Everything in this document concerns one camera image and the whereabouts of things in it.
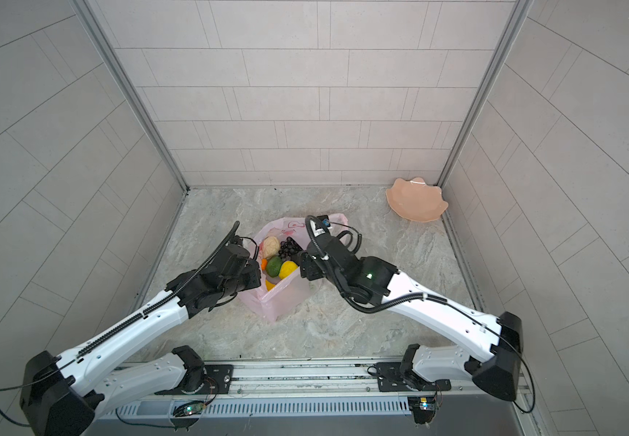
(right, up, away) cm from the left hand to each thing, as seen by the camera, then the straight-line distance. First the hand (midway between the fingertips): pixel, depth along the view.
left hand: (270, 270), depth 78 cm
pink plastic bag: (+6, -5, -5) cm, 9 cm away
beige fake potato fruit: (-2, +5, +13) cm, 14 cm away
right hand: (+11, +5, -8) cm, 15 cm away
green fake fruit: (-1, -1, +10) cm, 10 cm away
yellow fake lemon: (+4, -1, +9) cm, 10 cm away
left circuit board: (-16, -30, -13) cm, 37 cm away
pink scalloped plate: (+54, +21, +34) cm, 67 cm away
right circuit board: (+41, -33, -10) cm, 53 cm away
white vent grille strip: (+32, -32, -10) cm, 47 cm away
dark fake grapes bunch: (+3, +4, +15) cm, 16 cm away
